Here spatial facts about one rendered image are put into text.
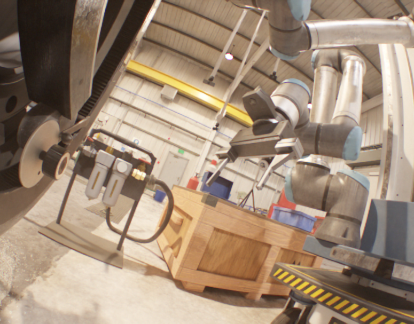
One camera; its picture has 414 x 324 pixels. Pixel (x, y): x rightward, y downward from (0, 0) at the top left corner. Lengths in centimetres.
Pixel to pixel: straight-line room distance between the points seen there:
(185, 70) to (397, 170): 1224
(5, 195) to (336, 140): 65
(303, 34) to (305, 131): 26
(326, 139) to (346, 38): 31
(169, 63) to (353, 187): 1246
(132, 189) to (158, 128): 1022
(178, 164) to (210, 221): 1003
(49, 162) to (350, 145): 60
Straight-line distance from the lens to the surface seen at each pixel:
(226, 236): 104
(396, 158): 100
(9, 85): 44
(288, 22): 54
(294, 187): 83
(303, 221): 150
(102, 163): 103
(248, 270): 118
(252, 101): 44
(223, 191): 118
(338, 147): 56
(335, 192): 80
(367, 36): 72
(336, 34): 66
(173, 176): 1089
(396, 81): 125
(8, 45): 53
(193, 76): 1259
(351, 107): 67
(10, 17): 62
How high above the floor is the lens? 43
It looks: 10 degrees up
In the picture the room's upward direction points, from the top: 22 degrees clockwise
